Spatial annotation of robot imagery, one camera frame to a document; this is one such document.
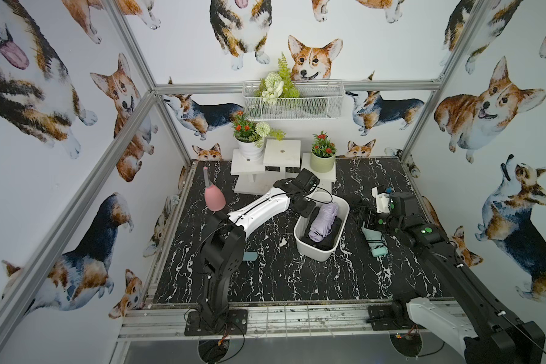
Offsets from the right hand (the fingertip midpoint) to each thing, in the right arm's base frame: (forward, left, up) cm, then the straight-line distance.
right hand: (356, 212), depth 78 cm
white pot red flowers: (+28, +38, +10) cm, 48 cm away
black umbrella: (-2, +17, -15) cm, 22 cm away
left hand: (+9, +16, -8) cm, 20 cm away
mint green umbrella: (-3, -10, -17) cm, 20 cm away
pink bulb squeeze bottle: (+15, +55, -11) cm, 58 cm away
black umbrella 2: (-5, +8, -14) cm, 17 cm away
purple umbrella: (+1, +10, -9) cm, 14 cm away
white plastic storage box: (+7, +1, -10) cm, 13 cm away
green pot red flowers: (+22, +10, +7) cm, 25 cm away
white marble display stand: (+23, +26, +3) cm, 35 cm away
